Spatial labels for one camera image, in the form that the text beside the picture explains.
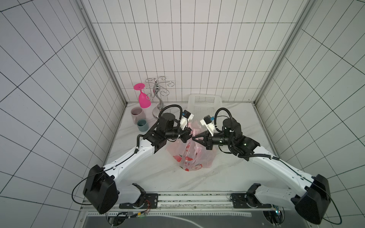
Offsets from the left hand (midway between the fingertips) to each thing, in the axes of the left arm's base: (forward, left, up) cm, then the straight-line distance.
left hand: (195, 134), depth 72 cm
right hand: (-3, +1, +2) cm, 4 cm away
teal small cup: (+19, +36, -19) cm, 44 cm away
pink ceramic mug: (+28, +41, -18) cm, 53 cm away
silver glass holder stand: (+33, +24, +2) cm, 41 cm away
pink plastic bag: (-10, +1, -4) cm, 11 cm away
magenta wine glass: (+34, +35, -10) cm, 50 cm away
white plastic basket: (+40, -8, -21) cm, 46 cm away
